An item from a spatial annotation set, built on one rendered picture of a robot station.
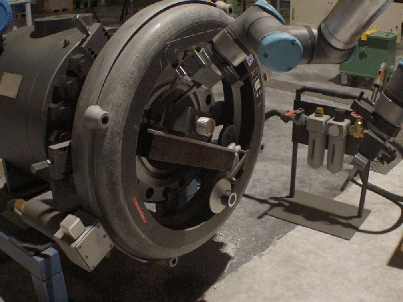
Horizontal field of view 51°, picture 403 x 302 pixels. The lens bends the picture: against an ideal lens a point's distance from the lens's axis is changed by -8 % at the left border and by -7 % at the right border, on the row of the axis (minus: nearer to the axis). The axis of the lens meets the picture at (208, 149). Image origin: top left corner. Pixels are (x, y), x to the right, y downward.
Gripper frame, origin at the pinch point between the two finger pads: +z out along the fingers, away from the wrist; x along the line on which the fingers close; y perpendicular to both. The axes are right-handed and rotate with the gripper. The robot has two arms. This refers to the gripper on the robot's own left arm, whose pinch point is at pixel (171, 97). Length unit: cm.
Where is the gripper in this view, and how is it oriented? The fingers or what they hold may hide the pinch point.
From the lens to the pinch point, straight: 116.3
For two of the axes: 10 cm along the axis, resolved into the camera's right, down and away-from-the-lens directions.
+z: -7.5, 6.1, 2.6
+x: -3.8, -0.8, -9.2
